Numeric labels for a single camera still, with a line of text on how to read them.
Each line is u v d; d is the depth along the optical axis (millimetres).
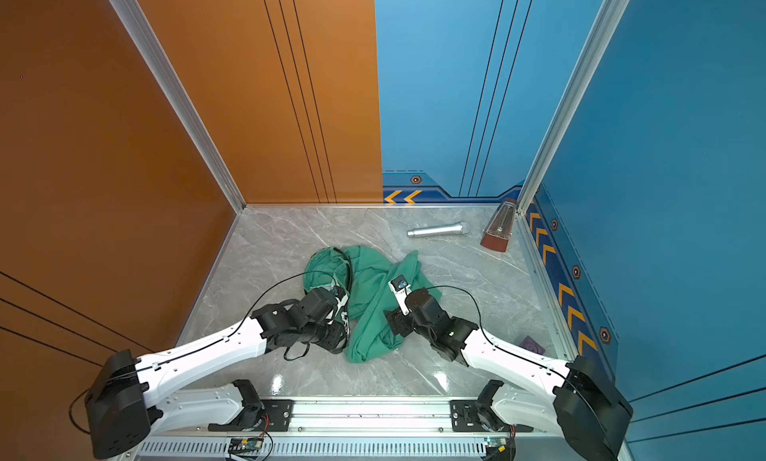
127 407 388
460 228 1089
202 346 476
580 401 404
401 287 701
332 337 697
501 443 722
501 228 1003
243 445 721
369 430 728
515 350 497
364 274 940
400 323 714
